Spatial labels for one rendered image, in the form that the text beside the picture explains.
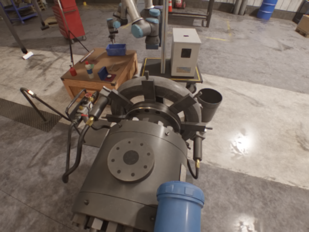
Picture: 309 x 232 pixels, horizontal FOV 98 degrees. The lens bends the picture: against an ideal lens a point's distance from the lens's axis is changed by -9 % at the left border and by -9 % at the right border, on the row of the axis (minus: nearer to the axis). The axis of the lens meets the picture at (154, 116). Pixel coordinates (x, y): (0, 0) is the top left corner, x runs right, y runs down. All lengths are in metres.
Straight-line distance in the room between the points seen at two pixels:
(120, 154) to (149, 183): 0.18
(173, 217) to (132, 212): 0.20
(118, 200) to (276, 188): 1.68
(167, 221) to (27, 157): 1.97
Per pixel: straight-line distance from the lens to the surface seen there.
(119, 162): 0.69
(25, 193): 2.04
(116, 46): 2.72
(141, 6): 7.23
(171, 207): 0.52
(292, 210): 2.03
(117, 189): 0.68
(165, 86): 0.97
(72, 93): 2.46
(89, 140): 1.99
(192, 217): 0.53
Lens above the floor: 1.53
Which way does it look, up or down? 48 degrees down
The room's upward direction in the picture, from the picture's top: straight up
